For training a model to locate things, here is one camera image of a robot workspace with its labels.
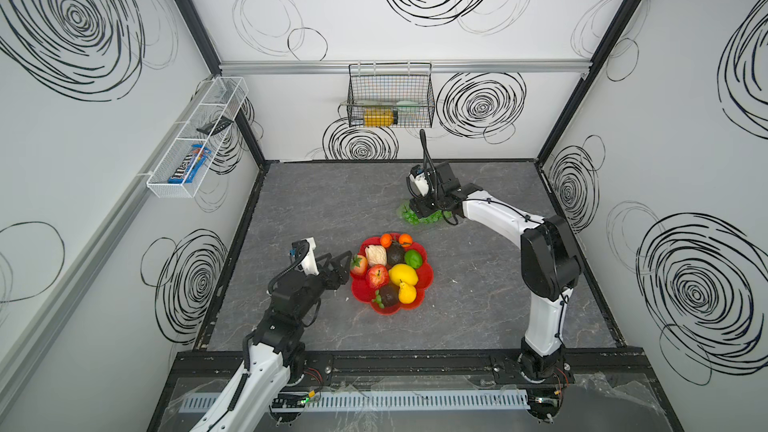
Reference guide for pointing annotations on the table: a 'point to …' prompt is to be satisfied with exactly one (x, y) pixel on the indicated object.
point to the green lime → (413, 258)
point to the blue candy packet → (190, 164)
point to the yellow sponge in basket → (378, 117)
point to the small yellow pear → (406, 293)
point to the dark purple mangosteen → (387, 295)
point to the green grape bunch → (407, 214)
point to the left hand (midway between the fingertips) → (343, 255)
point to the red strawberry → (359, 264)
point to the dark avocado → (395, 254)
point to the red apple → (377, 276)
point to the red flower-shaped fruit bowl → (364, 293)
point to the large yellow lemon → (403, 273)
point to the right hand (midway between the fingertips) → (419, 198)
